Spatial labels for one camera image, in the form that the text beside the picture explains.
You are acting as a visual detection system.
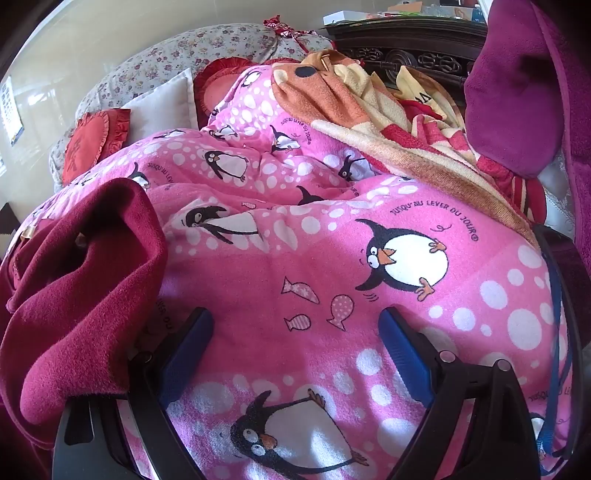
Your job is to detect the pink penguin printed blanket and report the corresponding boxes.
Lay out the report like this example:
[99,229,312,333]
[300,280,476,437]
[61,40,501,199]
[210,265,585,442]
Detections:
[9,65,573,480]

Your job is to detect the orange cream towel blanket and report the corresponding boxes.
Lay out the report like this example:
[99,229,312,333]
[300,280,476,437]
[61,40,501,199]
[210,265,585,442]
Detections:
[270,48,550,250]

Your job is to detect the large red heart cushion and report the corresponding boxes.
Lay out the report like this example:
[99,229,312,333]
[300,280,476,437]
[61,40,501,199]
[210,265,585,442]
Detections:
[62,107,132,185]

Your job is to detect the wall calendar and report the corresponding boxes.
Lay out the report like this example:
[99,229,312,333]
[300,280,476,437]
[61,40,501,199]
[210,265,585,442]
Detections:
[0,76,24,146]

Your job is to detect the black strap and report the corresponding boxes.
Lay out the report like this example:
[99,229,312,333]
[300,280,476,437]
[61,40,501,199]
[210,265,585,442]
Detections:
[531,225,591,462]

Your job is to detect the dark red fleece garment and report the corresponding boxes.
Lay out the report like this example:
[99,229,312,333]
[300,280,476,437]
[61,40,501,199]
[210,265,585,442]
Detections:
[0,178,168,480]

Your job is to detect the white flat box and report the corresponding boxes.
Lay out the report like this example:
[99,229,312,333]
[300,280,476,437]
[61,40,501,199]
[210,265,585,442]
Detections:
[323,9,370,26]

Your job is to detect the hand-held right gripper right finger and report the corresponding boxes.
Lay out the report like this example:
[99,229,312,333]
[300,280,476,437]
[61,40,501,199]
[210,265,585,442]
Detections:
[379,307,542,480]

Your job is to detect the small red heart cushion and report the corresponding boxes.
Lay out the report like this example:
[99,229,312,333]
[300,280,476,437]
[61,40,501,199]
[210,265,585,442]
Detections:
[193,58,252,127]

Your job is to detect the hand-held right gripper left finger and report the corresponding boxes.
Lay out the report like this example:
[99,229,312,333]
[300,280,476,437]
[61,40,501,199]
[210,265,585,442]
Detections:
[53,307,215,480]

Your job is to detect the large floral pillow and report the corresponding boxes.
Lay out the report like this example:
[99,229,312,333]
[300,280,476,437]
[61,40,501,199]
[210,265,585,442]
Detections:
[76,23,335,123]

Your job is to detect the red patterned cloth bundle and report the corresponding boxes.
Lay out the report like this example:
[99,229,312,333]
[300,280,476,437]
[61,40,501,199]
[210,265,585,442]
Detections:
[263,15,324,51]

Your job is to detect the small floral pillow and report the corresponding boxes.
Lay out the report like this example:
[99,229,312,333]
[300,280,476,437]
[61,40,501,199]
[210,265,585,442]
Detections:
[48,134,79,192]

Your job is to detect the blue strap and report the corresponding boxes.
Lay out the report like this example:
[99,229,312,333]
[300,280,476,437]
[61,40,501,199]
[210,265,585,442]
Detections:
[540,244,571,457]

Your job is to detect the white pillow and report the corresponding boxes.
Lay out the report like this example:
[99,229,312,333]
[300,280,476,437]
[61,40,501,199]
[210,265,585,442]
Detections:
[121,68,200,139]

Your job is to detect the white lace cloth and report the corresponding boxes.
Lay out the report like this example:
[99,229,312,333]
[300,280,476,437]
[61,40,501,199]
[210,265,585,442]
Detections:
[538,152,578,241]

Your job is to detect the magenta plush cloth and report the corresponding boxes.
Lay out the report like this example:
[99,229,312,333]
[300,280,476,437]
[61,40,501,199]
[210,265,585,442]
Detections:
[464,0,591,259]

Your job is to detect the assorted shelf clutter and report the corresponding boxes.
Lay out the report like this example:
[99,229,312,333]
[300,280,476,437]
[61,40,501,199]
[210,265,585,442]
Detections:
[385,0,488,21]

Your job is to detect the dark carved wooden headboard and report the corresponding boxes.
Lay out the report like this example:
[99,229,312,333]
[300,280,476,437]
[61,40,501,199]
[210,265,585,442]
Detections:
[323,16,490,100]

